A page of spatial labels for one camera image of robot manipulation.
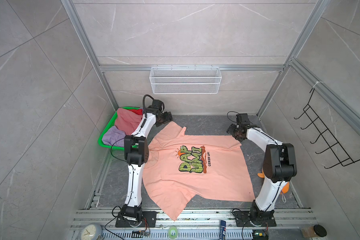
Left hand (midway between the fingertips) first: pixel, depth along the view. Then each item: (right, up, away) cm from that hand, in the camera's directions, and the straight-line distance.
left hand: (168, 116), depth 103 cm
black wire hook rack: (+78, -10, -34) cm, 85 cm away
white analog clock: (-31, -55, -36) cm, 73 cm away
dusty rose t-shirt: (-30, -3, +2) cm, 30 cm away
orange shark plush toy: (+64, -40, -27) cm, 80 cm away
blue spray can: (+30, -55, -31) cm, 70 cm away
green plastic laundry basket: (-11, -16, -37) cm, 42 cm away
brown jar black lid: (+68, -53, -40) cm, 94 cm away
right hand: (+43, -10, -3) cm, 45 cm away
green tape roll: (+4, -57, -32) cm, 66 cm away
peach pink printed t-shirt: (+9, -33, -11) cm, 36 cm away
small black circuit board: (-10, -59, -32) cm, 68 cm away
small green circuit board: (+47, -59, -33) cm, 83 cm away
